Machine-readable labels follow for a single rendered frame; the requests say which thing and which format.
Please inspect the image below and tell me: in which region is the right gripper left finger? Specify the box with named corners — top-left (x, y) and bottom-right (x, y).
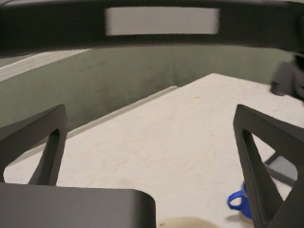
top-left (0, 104), bottom-right (69, 186)

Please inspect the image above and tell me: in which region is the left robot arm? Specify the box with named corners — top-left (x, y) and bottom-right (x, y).
top-left (0, 0), bottom-right (304, 87)

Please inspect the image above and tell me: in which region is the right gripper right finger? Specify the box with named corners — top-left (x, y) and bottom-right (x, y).
top-left (233, 104), bottom-right (304, 228)

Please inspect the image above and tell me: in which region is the blue ceramic mug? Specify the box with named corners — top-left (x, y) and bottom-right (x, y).
top-left (225, 179), bottom-right (254, 225)

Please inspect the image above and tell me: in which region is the beige dispenser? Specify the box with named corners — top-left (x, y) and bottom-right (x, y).
top-left (157, 217), bottom-right (217, 228)

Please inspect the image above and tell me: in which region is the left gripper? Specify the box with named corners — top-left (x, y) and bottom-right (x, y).
top-left (265, 60), bottom-right (304, 108)

